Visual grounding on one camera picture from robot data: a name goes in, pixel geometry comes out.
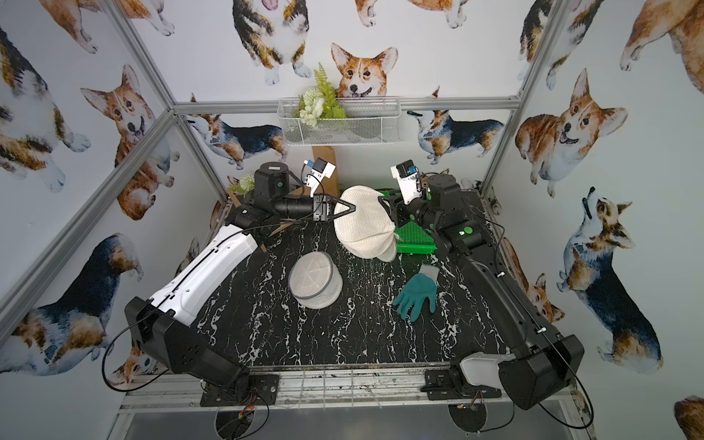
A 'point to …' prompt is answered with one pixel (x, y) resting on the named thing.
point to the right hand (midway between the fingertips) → (395, 186)
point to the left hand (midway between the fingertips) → (350, 202)
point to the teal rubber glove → (419, 288)
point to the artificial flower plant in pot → (241, 186)
